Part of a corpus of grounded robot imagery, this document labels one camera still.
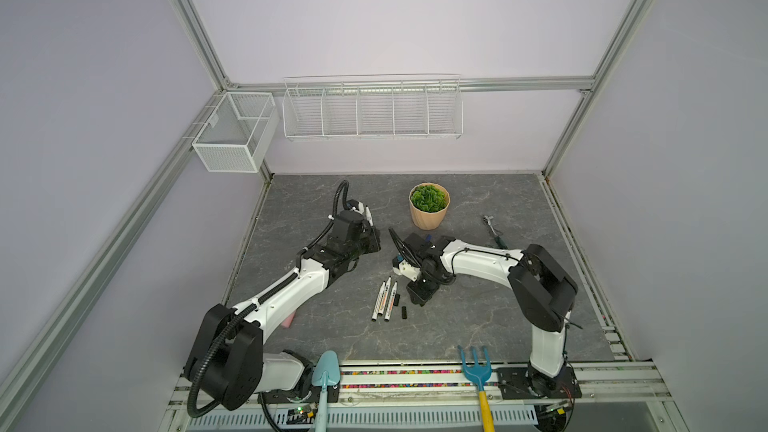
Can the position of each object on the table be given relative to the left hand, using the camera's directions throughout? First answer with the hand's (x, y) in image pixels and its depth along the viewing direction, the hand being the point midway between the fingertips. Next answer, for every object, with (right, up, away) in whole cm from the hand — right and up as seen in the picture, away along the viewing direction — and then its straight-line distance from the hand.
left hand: (379, 235), depth 85 cm
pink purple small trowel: (-26, -25, -1) cm, 36 cm away
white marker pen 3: (+3, -21, +2) cm, 22 cm away
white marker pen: (0, -20, +2) cm, 20 cm away
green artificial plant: (+16, +11, +12) cm, 23 cm away
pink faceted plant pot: (+14, +3, +14) cm, 20 cm away
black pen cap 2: (+7, -22, 0) cm, 23 cm away
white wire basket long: (-3, +43, +18) cm, 46 cm away
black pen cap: (+5, -19, +3) cm, 20 cm away
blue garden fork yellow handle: (+26, -34, -10) cm, 44 cm away
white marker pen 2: (+1, -19, +4) cm, 19 cm away
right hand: (+11, -19, +4) cm, 23 cm away
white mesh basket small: (-49, +33, +16) cm, 62 cm away
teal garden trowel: (-13, -33, -11) cm, 37 cm away
